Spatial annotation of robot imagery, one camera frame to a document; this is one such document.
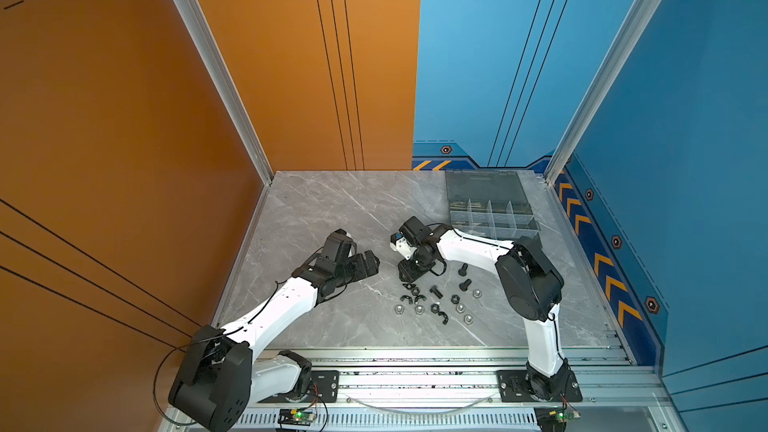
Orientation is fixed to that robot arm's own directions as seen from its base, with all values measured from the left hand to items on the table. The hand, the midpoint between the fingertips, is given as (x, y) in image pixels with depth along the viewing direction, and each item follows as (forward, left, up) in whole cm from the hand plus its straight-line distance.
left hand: (369, 262), depth 86 cm
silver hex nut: (-11, -15, -8) cm, 20 cm away
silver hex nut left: (-11, -9, -8) cm, 16 cm away
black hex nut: (-7, -26, -8) cm, 28 cm away
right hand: (+1, -10, -9) cm, 13 cm away
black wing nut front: (-10, -19, -9) cm, 23 cm away
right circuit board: (-35, -46, -10) cm, 59 cm away
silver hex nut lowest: (-13, -28, -8) cm, 32 cm away
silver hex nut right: (-5, -32, -8) cm, 34 cm away
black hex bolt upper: (+1, -29, -6) cm, 29 cm away
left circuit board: (-36, +16, -10) cm, 40 cm away
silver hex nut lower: (-10, -27, -7) cm, 29 cm away
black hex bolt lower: (-3, -29, -7) cm, 30 cm away
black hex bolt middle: (-5, -20, -8) cm, 22 cm away
